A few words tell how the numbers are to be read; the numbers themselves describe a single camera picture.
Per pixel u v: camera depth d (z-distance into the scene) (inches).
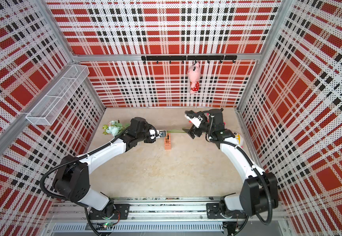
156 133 28.9
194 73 35.7
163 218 28.8
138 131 26.8
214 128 24.2
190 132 27.7
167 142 38.7
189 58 34.8
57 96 29.6
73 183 17.1
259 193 15.9
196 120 26.5
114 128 31.8
